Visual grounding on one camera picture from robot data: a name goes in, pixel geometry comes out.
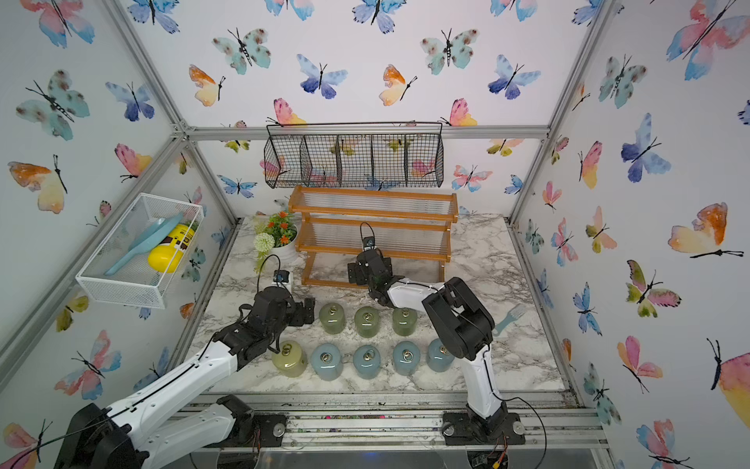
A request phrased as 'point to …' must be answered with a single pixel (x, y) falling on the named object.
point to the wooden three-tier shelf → (413, 228)
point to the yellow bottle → (166, 257)
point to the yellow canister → (291, 360)
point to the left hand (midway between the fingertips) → (302, 297)
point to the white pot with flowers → (276, 235)
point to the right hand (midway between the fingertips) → (366, 259)
